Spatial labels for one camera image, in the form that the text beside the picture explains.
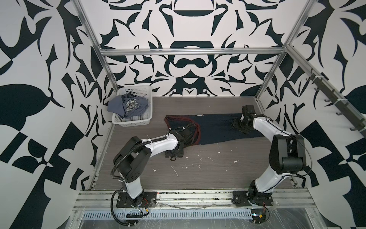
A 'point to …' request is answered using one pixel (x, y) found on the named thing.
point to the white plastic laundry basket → (144, 91)
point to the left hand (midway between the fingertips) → (175, 151)
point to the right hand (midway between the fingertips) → (234, 124)
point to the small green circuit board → (259, 215)
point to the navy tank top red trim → (201, 129)
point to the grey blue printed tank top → (127, 105)
